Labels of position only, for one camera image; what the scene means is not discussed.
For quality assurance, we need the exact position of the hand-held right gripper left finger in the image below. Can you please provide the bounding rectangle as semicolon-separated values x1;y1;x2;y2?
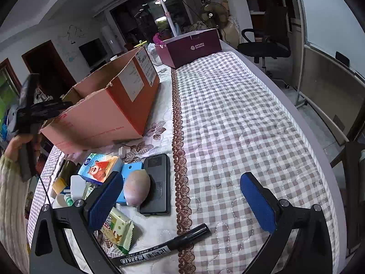
29;171;124;274

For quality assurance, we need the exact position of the white lamp stand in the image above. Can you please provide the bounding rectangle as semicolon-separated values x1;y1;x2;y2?
120;0;179;38

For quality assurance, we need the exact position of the person's left hand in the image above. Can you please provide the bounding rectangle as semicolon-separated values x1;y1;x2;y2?
4;133;43;163

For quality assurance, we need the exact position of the dark wooden chair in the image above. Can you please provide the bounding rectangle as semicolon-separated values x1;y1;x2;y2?
329;141;365;234

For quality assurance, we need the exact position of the white green tube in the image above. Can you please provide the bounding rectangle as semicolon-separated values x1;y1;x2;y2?
53;194;76;209

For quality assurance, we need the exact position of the black smartphone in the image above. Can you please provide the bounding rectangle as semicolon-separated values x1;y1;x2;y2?
139;153;171;216

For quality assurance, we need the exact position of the white plastic bottle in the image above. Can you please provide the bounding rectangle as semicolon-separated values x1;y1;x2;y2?
70;175;91;200

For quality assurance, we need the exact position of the black marker pen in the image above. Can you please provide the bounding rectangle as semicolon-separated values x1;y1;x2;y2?
110;223;212;267

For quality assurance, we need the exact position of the brown cardboard box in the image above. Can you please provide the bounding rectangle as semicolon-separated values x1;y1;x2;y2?
40;46;161;155

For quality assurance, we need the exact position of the watermelon print tissue pack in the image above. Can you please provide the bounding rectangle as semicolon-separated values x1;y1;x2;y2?
78;153;124;185

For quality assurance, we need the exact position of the black television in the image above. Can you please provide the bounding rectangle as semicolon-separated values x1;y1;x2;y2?
78;38;108;68

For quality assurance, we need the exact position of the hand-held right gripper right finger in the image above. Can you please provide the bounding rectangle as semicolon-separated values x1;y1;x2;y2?
240;172;333;274

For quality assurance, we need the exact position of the pinkish oval mango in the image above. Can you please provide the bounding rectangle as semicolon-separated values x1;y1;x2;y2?
124;170;151;207

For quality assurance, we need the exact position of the white standing air conditioner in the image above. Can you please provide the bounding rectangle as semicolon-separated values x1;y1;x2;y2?
100;25;120;58

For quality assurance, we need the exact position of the dark wooden door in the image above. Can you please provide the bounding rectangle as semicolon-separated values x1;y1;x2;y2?
21;40;70;93

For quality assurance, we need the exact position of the green snack packet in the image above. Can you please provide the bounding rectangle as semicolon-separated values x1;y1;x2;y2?
98;207;134;255

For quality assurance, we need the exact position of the small yellow box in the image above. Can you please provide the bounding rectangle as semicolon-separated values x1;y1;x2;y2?
52;177;69;196

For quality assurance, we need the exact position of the rolling whiteboard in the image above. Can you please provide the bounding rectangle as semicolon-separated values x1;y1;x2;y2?
294;0;365;149

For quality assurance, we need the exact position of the black cable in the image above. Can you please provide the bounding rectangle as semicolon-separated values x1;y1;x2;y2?
36;174;53;206

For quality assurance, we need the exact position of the dark floor fan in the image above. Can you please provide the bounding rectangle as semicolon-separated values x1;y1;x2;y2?
198;2;230;30

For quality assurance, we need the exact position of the maroon gift box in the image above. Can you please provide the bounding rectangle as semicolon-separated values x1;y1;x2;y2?
161;29;223;69

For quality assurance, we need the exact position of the black office chair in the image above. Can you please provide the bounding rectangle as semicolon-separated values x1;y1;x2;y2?
237;6;292;89

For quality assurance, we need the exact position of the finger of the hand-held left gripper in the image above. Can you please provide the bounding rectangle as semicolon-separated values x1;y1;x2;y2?
34;100;73;120

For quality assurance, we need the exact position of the blue plastic hinge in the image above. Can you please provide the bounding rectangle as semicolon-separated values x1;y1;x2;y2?
115;162;143;206

